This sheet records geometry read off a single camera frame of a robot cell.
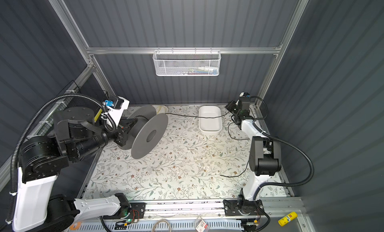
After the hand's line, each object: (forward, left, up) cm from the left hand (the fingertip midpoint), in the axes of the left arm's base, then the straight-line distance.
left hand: (134, 119), depth 51 cm
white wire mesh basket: (+82, -19, -24) cm, 88 cm away
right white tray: (+29, -34, -44) cm, 63 cm away
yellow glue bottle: (-27, -66, -44) cm, 84 cm away
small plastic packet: (-28, -22, -44) cm, 57 cm away
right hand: (+33, -45, -24) cm, 61 cm away
